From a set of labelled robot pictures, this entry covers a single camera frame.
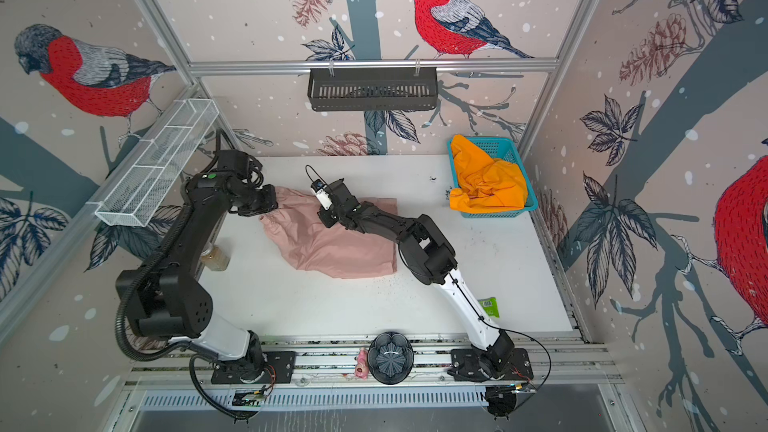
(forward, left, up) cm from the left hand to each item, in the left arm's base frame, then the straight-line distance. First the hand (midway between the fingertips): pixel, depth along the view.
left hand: (274, 202), depth 83 cm
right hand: (+8, -10, -15) cm, 20 cm away
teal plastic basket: (+33, -79, -11) cm, 87 cm away
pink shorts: (-7, -14, -18) cm, 23 cm away
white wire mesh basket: (-7, +29, +11) cm, 32 cm away
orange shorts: (+16, -67, -12) cm, 70 cm away
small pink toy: (-39, -26, -16) cm, 49 cm away
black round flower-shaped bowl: (-36, -33, -19) cm, 53 cm away
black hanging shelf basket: (+44, -28, +9) cm, 53 cm away
